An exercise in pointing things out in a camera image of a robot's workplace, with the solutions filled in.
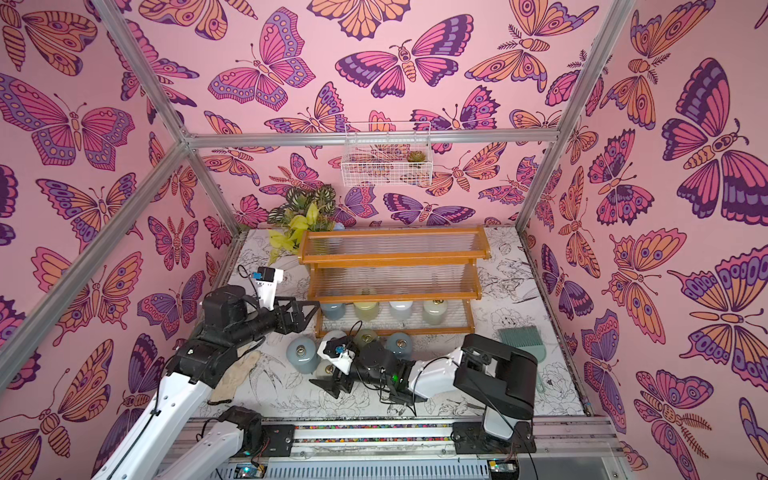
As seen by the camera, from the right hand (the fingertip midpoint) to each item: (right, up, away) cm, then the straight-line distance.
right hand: (320, 357), depth 75 cm
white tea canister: (+2, +4, +8) cm, 9 cm away
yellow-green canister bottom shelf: (+10, +9, +14) cm, 20 cm away
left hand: (-2, +15, -3) cm, 15 cm away
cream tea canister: (+1, -4, +2) cm, 4 cm away
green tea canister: (+11, +3, +7) cm, 13 cm away
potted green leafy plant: (-11, +41, +25) cm, 49 cm away
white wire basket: (+17, +58, +20) cm, 64 cm away
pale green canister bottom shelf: (+30, +8, +14) cm, 34 cm away
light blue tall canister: (-6, -1, +4) cm, 7 cm away
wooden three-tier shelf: (+19, +16, +32) cm, 41 cm away
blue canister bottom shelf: (+1, +9, +15) cm, 18 cm away
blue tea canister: (+20, +1, +6) cm, 21 cm away
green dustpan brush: (+59, +1, +15) cm, 61 cm away
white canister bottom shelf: (+21, +9, +14) cm, 27 cm away
